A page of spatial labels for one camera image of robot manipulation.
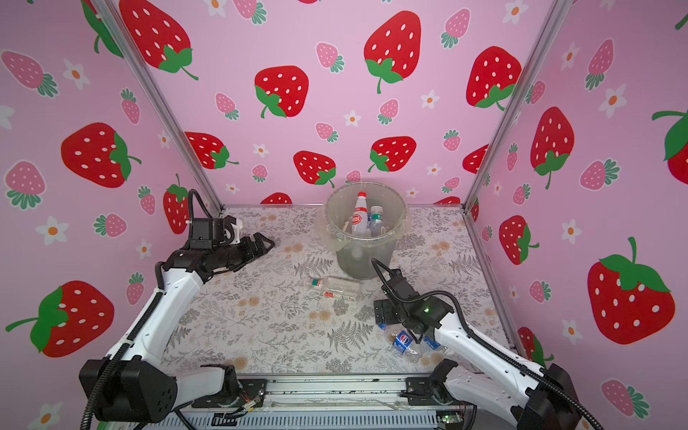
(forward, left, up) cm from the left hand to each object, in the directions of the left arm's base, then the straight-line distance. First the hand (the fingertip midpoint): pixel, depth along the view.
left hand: (266, 247), depth 80 cm
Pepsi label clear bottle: (-22, -42, -17) cm, 51 cm away
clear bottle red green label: (-1, -21, -22) cm, 31 cm away
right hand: (-14, -37, -13) cm, 41 cm away
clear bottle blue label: (-23, -51, -18) cm, 59 cm away
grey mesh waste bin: (+3, -27, -7) cm, 28 cm away
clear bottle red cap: (+12, -29, 0) cm, 31 cm away
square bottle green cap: (+14, -34, -2) cm, 37 cm away
